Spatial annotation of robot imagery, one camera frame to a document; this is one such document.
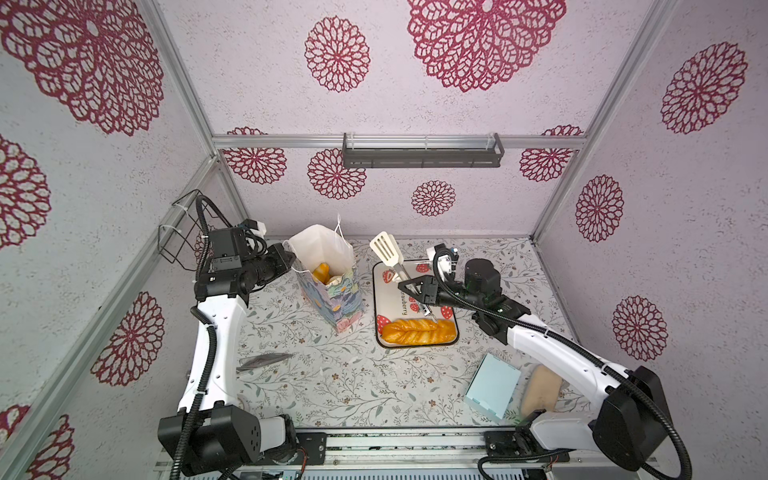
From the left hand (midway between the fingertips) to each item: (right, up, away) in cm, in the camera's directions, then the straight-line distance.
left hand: (295, 261), depth 76 cm
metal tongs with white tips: (+23, +3, -3) cm, 24 cm away
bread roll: (+2, -4, +23) cm, 24 cm away
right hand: (+27, -5, -6) cm, 28 cm away
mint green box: (+52, -35, +7) cm, 63 cm away
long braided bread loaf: (+33, -21, +15) cm, 42 cm away
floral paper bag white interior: (+11, -10, +6) cm, 16 cm away
